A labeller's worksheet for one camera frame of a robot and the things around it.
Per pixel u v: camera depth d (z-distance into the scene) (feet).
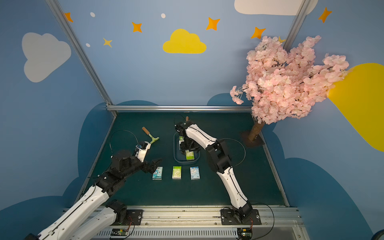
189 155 3.13
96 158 3.32
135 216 2.45
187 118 3.85
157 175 2.83
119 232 2.35
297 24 2.45
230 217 2.46
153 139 3.44
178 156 3.16
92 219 1.85
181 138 3.39
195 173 2.89
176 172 2.89
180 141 3.20
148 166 2.22
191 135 2.31
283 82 1.85
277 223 2.39
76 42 2.64
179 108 3.58
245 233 2.40
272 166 3.22
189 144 2.69
